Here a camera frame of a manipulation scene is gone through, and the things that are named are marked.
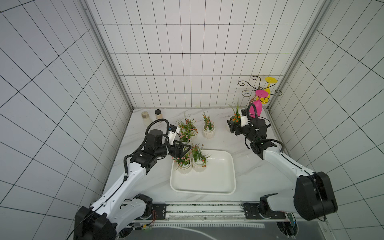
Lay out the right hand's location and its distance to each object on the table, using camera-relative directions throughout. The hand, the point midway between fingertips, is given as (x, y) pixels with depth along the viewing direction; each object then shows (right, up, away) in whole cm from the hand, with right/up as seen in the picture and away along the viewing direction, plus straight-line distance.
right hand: (236, 116), depth 84 cm
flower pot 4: (-3, -1, -9) cm, 9 cm away
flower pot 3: (-15, -8, +13) cm, 21 cm away
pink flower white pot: (-30, -25, -8) cm, 40 cm away
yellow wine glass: (+22, +22, +6) cm, 32 cm away
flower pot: (-30, -10, +5) cm, 32 cm away
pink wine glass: (+14, +13, +1) cm, 19 cm away
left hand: (-30, -17, -9) cm, 36 cm away
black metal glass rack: (+5, +13, -1) cm, 14 cm away
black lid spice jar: (-51, +1, +21) cm, 55 cm away
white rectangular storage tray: (-11, -35, -2) cm, 37 cm away
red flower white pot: (-22, -26, 0) cm, 33 cm away
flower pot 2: (-34, -4, +8) cm, 35 cm away
